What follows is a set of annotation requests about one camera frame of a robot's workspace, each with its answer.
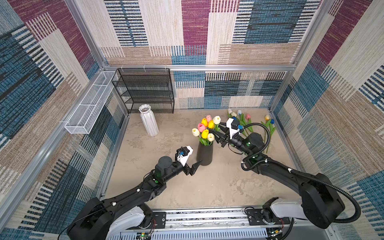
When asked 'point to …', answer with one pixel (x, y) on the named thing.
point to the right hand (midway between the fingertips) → (212, 126)
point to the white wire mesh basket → (85, 117)
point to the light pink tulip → (209, 118)
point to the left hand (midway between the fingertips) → (196, 153)
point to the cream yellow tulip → (267, 120)
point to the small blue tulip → (271, 129)
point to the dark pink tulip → (248, 117)
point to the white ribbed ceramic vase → (149, 120)
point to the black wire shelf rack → (145, 86)
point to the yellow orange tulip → (204, 122)
